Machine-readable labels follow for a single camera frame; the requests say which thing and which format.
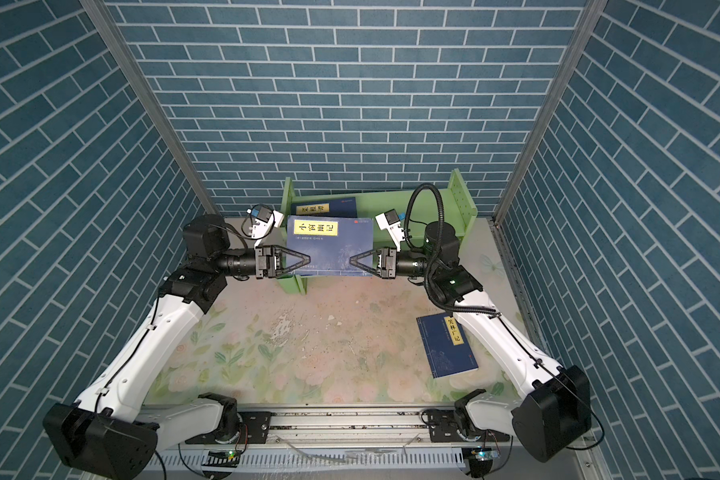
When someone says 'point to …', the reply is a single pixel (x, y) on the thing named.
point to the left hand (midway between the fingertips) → (305, 266)
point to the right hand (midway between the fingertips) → (350, 261)
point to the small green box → (294, 284)
